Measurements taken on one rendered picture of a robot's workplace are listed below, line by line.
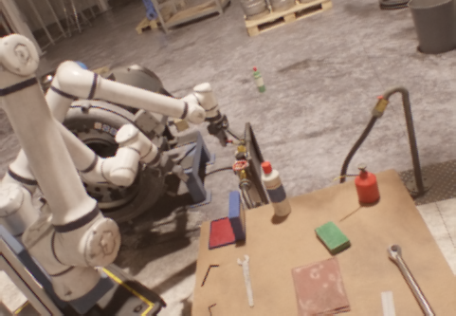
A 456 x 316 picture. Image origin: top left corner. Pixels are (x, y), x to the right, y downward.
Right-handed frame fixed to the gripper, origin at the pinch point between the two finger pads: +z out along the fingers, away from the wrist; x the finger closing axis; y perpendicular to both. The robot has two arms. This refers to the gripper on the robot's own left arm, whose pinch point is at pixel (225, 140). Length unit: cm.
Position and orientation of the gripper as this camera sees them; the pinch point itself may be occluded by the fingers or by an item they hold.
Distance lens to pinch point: 227.4
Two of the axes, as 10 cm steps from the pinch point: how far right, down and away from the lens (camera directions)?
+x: 4.7, -5.7, 6.8
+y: 8.2, -0.2, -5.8
